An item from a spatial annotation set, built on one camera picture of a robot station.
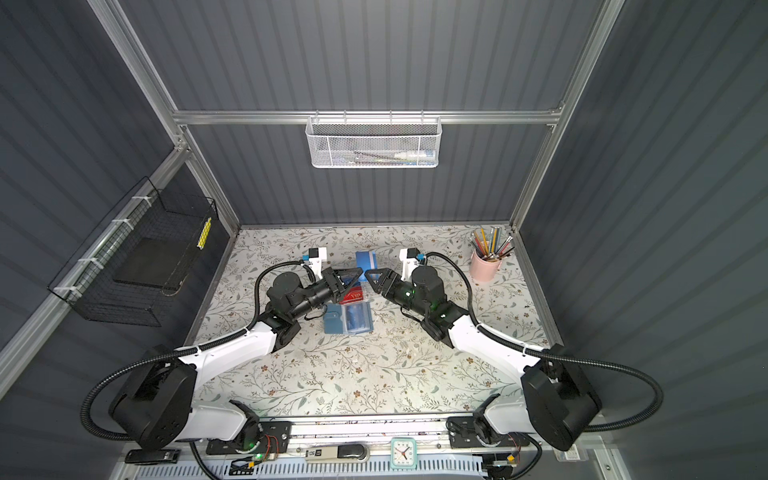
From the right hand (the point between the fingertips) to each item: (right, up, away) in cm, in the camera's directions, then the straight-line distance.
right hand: (372, 279), depth 77 cm
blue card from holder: (-2, +5, +2) cm, 5 cm away
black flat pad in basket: (-55, +5, -1) cm, 56 cm away
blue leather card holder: (-9, -14, +17) cm, 24 cm away
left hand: (-2, +2, -2) cm, 4 cm away
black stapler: (-51, -41, -7) cm, 66 cm away
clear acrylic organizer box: (-4, -6, +22) cm, 23 cm away
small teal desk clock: (+8, -40, -7) cm, 42 cm away
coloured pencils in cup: (+39, +10, +24) cm, 47 cm away
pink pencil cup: (+35, +1, +21) cm, 41 cm away
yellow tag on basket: (-48, +12, +6) cm, 50 cm away
